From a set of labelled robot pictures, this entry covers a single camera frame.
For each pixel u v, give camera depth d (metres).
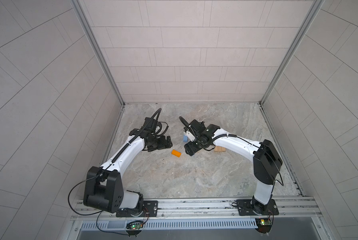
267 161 0.46
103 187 0.42
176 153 0.89
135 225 0.64
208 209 0.72
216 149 0.70
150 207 0.71
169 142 0.75
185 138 0.76
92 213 0.43
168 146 0.73
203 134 0.61
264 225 0.68
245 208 0.71
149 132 0.60
